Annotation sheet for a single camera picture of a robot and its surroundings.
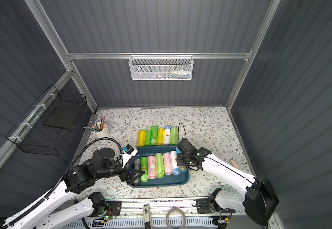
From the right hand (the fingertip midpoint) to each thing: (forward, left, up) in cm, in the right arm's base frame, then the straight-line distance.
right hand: (181, 159), depth 81 cm
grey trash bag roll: (-2, +26, -6) cm, 27 cm away
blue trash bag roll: (-6, -1, +1) cm, 6 cm away
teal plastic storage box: (-9, +7, -9) cm, 15 cm away
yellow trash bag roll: (+17, +26, -5) cm, 32 cm away
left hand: (-10, +21, +13) cm, 26 cm away
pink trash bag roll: (-3, +17, -4) cm, 18 cm away
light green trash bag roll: (+23, +4, -7) cm, 24 cm away
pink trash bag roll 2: (0, +8, -6) cm, 10 cm away
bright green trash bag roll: (+20, +22, -6) cm, 30 cm away
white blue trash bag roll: (+25, +9, -6) cm, 27 cm away
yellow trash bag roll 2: (+17, +13, -6) cm, 22 cm away
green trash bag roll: (-2, +22, -6) cm, 23 cm away
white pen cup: (+21, +55, -1) cm, 59 cm away
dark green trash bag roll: (+20, +18, -6) cm, 28 cm away
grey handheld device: (-28, +17, -5) cm, 33 cm away
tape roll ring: (-23, +4, -11) cm, 26 cm away
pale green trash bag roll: (-4, +12, -5) cm, 14 cm away
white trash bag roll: (-4, +3, -5) cm, 7 cm away
